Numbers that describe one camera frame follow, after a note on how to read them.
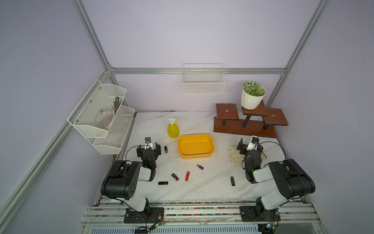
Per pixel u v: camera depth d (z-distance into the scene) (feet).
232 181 2.80
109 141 2.94
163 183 2.75
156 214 2.41
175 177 2.82
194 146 3.25
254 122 3.34
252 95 2.69
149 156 2.35
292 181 1.50
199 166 2.97
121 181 1.50
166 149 3.23
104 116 2.57
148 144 2.57
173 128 3.23
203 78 3.08
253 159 2.27
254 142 2.50
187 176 2.87
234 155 3.12
